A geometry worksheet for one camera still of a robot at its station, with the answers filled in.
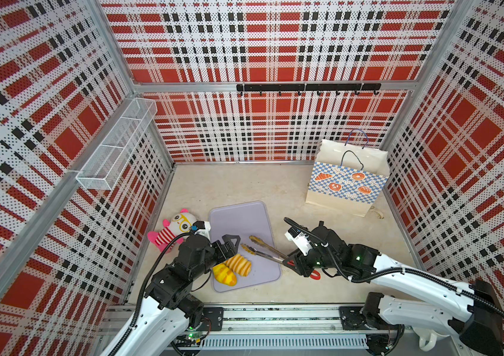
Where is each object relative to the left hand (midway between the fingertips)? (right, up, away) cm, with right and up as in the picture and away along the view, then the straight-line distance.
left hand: (232, 246), depth 74 cm
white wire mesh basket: (-57, +29, +18) cm, 66 cm away
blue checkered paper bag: (+43, +24, +12) cm, 51 cm away
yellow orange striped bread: (-4, -12, +6) cm, 14 cm away
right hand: (+19, -5, -2) cm, 20 cm away
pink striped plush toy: (-25, +5, +15) cm, 29 cm away
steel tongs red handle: (+16, -5, +3) cm, 17 cm away
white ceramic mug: (+60, -26, -9) cm, 66 cm away
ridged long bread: (+1, -9, +8) cm, 13 cm away
